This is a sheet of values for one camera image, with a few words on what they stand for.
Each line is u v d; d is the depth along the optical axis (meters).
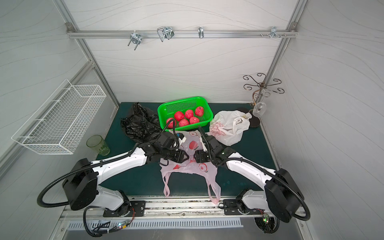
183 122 1.01
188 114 1.07
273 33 0.77
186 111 1.08
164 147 0.65
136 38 0.76
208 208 0.75
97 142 0.84
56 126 0.67
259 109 0.86
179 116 1.07
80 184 0.41
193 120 1.04
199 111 1.08
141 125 0.96
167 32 0.77
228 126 1.00
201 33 0.78
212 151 0.64
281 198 0.41
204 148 0.75
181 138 0.75
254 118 1.03
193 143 0.86
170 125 1.01
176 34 0.78
